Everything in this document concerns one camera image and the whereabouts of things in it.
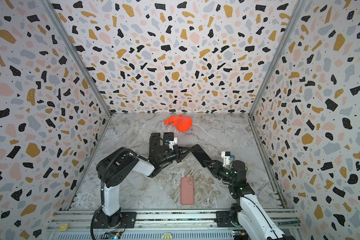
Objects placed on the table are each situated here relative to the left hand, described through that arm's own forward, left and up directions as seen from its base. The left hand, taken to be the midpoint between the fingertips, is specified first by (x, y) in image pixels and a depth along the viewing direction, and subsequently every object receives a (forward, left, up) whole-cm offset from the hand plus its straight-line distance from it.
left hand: (192, 148), depth 81 cm
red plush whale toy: (+27, +5, -11) cm, 30 cm away
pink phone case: (-16, +3, -19) cm, 24 cm away
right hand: (-7, -6, -1) cm, 9 cm away
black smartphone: (-1, -4, -4) cm, 6 cm away
